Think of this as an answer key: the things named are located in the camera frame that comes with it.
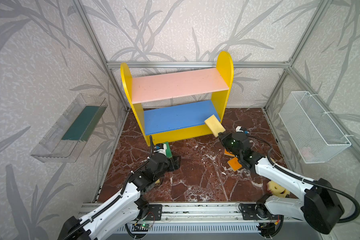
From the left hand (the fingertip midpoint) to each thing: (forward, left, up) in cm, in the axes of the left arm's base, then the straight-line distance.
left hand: (178, 154), depth 80 cm
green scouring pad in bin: (+4, +40, +22) cm, 46 cm away
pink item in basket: (-2, -63, +9) cm, 64 cm away
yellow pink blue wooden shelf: (+50, +8, -16) cm, 53 cm away
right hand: (+12, -22, +8) cm, 26 cm away
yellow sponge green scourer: (-16, +7, +8) cm, 20 cm away
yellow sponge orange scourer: (+15, -20, +7) cm, 26 cm away
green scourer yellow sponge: (+8, +8, -14) cm, 18 cm away
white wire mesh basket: (-1, -60, +22) cm, 63 cm away
